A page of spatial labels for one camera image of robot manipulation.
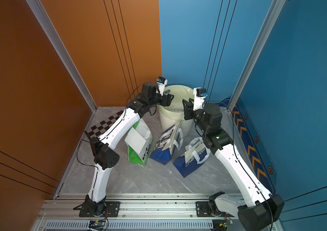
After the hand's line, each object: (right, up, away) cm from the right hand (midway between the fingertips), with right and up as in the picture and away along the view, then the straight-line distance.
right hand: (187, 99), depth 67 cm
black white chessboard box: (-60, -17, +35) cm, 72 cm away
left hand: (-8, +6, +15) cm, 18 cm away
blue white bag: (-7, -19, +12) cm, 24 cm away
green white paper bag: (-24, -32, +18) cm, 44 cm away
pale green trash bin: (-6, -6, +12) cm, 14 cm away
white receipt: (-26, -21, +8) cm, 35 cm away
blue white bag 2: (+5, -26, +3) cm, 27 cm away
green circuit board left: (-44, -62, +4) cm, 76 cm away
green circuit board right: (+19, -60, +2) cm, 63 cm away
